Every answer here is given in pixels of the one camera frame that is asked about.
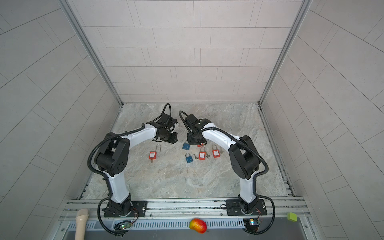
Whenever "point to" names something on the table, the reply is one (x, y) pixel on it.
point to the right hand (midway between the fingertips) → (191, 142)
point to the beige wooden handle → (81, 219)
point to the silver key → (196, 157)
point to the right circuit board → (252, 224)
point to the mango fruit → (198, 225)
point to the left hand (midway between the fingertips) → (180, 137)
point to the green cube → (292, 217)
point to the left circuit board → (122, 225)
